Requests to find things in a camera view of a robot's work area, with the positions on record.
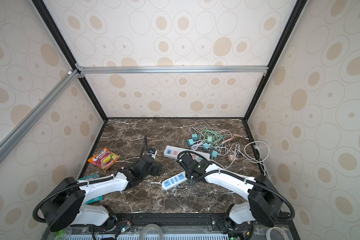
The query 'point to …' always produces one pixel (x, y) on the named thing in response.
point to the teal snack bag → (90, 177)
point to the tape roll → (267, 236)
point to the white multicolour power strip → (173, 151)
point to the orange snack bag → (104, 159)
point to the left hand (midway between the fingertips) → (160, 161)
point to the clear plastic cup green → (64, 234)
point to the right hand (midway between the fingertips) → (184, 170)
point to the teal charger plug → (194, 137)
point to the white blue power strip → (173, 182)
